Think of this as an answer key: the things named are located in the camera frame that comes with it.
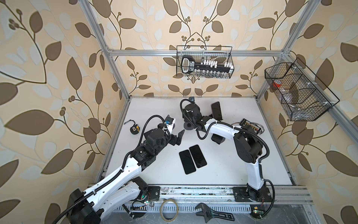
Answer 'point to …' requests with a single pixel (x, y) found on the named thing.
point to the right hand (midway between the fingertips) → (188, 109)
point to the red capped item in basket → (277, 83)
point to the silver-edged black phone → (197, 156)
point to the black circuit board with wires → (257, 127)
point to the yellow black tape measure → (135, 129)
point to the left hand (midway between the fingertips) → (177, 126)
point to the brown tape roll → (161, 212)
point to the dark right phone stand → (210, 116)
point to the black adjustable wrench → (208, 214)
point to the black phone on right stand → (216, 109)
